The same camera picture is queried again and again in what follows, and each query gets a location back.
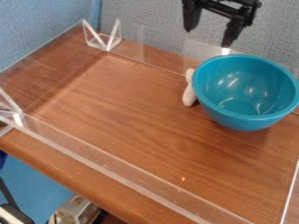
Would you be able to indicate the clear acrylic front barrier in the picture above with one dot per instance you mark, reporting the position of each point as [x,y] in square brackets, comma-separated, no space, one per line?
[195,208]

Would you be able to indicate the white toy mushroom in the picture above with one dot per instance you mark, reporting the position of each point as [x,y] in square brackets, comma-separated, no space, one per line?
[188,97]

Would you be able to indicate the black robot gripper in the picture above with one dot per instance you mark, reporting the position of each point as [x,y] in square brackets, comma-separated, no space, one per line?
[227,8]

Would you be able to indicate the clear acrylic corner bracket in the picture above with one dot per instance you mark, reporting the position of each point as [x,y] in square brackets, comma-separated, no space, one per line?
[100,40]

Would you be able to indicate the clear acrylic left bracket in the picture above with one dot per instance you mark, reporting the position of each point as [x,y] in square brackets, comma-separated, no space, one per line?
[11,114]

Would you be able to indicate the grey power strip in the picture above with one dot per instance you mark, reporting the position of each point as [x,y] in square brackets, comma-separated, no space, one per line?
[75,211]

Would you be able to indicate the blue plastic bowl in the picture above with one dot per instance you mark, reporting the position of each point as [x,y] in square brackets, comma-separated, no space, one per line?
[246,92]

